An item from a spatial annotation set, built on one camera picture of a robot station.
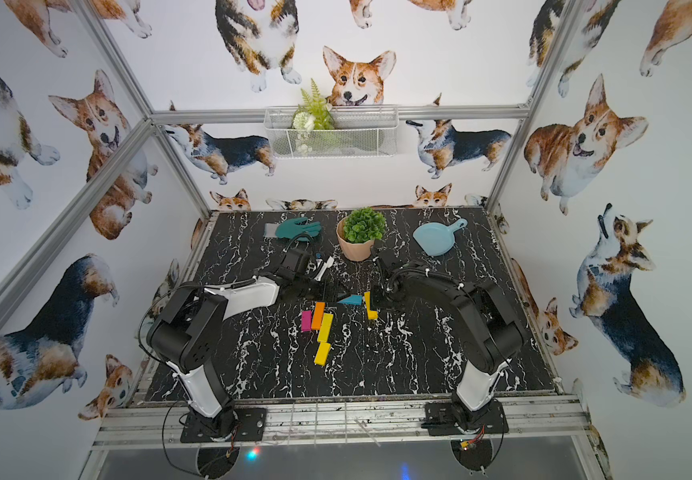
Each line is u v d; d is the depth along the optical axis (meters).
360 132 0.92
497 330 0.48
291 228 1.17
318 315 0.92
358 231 0.95
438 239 1.13
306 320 0.92
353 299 0.90
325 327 0.90
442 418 0.74
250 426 0.74
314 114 0.82
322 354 0.84
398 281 0.67
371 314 0.92
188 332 0.49
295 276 0.76
